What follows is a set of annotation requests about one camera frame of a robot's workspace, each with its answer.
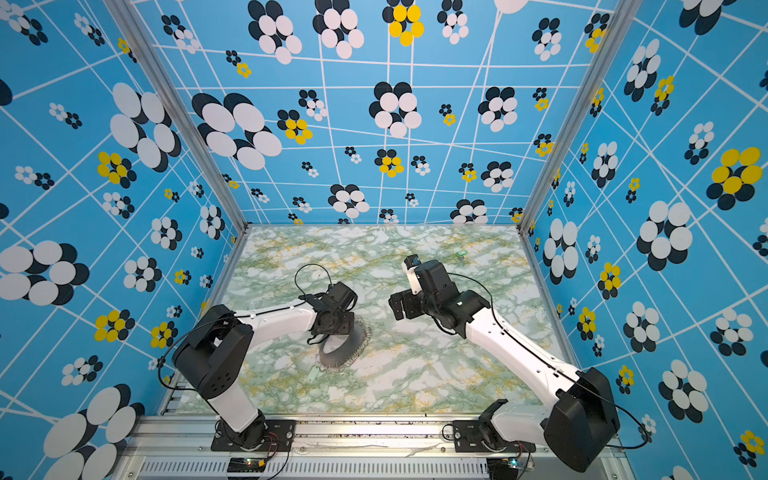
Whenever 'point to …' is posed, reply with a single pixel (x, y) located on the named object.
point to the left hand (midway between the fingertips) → (343, 325)
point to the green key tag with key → (461, 255)
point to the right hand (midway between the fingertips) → (407, 296)
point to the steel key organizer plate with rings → (338, 351)
